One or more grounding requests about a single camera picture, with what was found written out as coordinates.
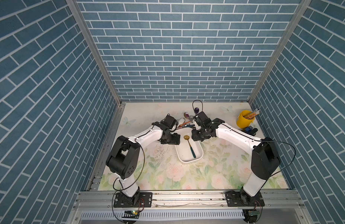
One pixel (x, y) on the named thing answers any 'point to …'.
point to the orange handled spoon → (185, 123)
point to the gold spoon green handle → (187, 137)
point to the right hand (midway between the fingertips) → (194, 137)
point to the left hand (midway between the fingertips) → (178, 142)
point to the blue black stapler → (250, 130)
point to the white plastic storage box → (189, 150)
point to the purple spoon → (196, 110)
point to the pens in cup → (251, 115)
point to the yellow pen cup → (243, 122)
